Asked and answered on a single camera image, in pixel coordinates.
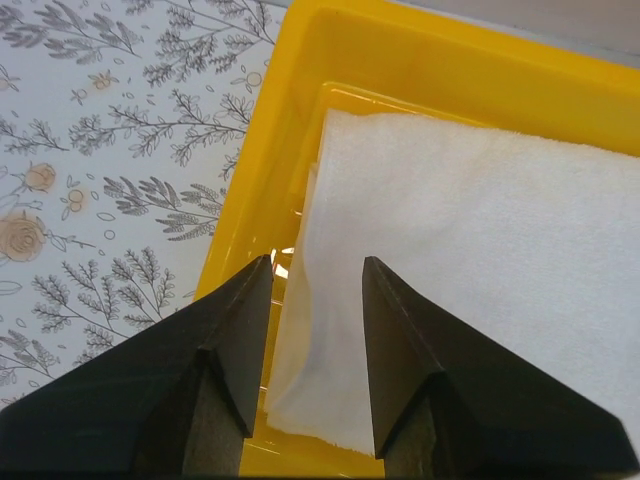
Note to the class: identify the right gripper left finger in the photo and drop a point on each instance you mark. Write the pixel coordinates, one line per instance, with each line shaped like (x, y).
(179, 398)

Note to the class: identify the white towel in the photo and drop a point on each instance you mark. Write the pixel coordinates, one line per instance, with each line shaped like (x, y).
(533, 242)

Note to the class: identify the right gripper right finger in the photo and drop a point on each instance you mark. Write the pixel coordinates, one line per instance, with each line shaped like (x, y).
(448, 400)

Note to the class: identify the yellow plastic tray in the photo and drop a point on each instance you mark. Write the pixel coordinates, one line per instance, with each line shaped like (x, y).
(377, 57)

